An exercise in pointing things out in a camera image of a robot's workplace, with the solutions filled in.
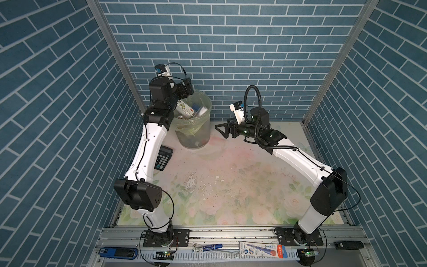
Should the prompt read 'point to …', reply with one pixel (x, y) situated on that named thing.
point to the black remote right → (348, 245)
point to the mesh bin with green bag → (194, 132)
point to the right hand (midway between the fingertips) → (220, 121)
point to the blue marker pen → (207, 248)
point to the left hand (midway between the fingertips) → (183, 81)
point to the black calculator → (164, 155)
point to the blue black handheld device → (119, 252)
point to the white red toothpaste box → (263, 250)
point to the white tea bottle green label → (183, 110)
